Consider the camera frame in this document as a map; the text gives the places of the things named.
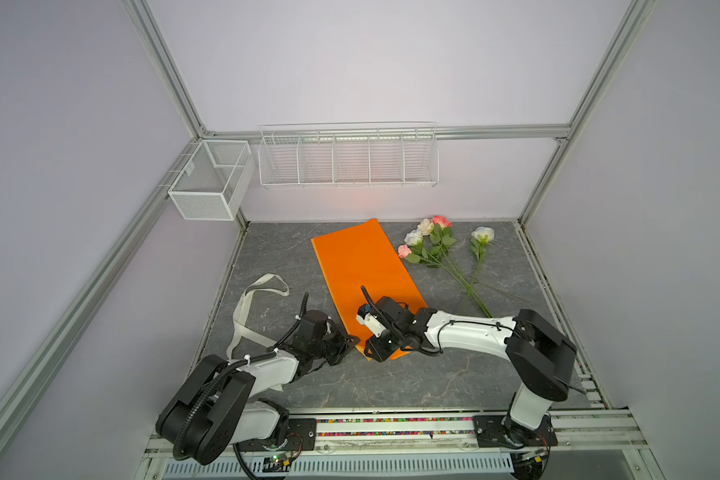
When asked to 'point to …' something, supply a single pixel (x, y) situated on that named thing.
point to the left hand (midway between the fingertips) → (362, 342)
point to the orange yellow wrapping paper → (362, 268)
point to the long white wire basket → (348, 154)
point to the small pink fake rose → (404, 250)
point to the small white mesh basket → (211, 181)
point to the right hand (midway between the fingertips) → (369, 351)
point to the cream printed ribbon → (240, 328)
